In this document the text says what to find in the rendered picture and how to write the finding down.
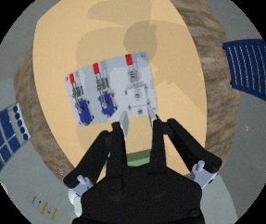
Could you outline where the toggle clamp with red handle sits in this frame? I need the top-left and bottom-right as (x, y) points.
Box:
(93, 63), (109, 108)
(70, 74), (83, 114)
(125, 54), (140, 102)

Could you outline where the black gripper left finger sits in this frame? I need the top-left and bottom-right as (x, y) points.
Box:
(63, 110), (129, 201)

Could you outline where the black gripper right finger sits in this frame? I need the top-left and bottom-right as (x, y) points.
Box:
(146, 106), (222, 199)

